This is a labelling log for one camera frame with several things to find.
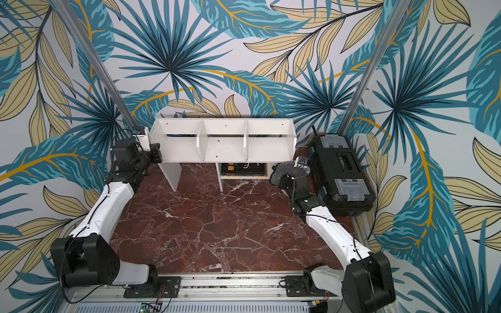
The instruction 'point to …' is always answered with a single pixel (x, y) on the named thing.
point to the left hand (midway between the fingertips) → (159, 146)
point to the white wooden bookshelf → (241, 148)
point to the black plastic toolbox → (338, 175)
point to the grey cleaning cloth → (288, 167)
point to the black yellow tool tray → (244, 169)
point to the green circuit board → (147, 310)
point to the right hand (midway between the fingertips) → (288, 172)
